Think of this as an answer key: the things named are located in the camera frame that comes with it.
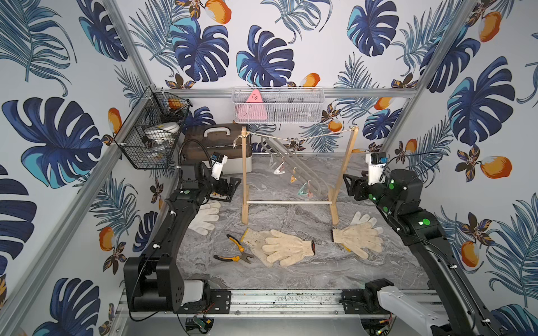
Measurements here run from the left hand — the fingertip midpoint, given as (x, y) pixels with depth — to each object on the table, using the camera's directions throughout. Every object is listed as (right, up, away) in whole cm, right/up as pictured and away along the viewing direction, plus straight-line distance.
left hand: (228, 172), depth 81 cm
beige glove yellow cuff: (+10, -29, +7) cm, 31 cm away
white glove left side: (-13, -21, +14) cm, 29 cm away
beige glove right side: (+55, -27, +9) cm, 62 cm away
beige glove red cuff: (+23, -31, +5) cm, 39 cm away
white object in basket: (-24, +15, -1) cm, 29 cm away
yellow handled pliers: (+5, -33, +3) cm, 34 cm away
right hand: (+44, 0, -12) cm, 46 cm away
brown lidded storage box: (-17, +16, +22) cm, 32 cm away
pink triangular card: (+9, +27, +9) cm, 30 cm away
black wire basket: (-35, +29, +12) cm, 47 cm away
